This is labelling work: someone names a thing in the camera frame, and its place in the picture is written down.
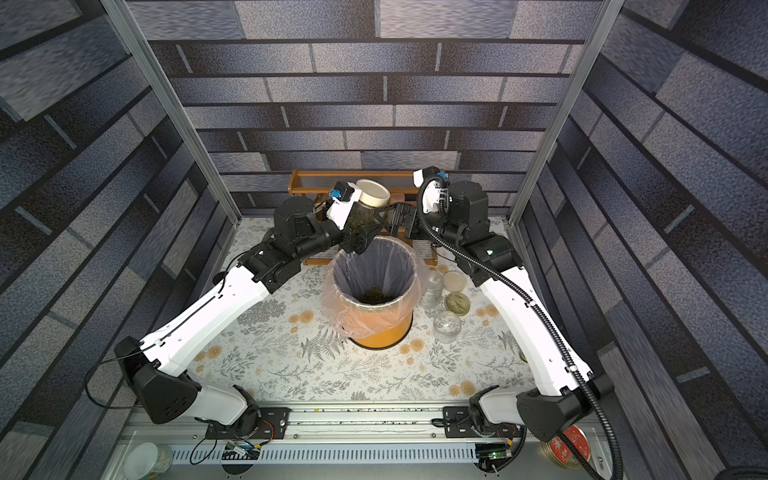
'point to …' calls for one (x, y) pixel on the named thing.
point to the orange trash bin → (375, 290)
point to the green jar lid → (457, 303)
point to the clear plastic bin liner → (329, 307)
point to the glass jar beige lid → (432, 296)
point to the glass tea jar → (446, 327)
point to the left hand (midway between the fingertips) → (370, 212)
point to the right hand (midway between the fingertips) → (382, 213)
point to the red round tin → (557, 451)
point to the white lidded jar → (147, 461)
